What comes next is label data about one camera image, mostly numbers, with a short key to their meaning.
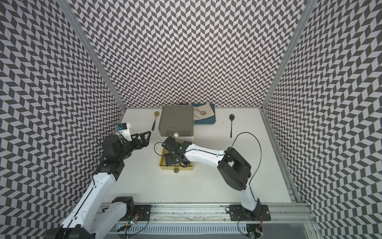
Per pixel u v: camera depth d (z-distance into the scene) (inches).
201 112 45.5
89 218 16.8
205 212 29.8
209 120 42.4
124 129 26.2
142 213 28.5
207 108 45.9
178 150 25.2
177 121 37.4
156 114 44.6
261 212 26.8
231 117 43.9
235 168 19.5
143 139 27.3
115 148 22.9
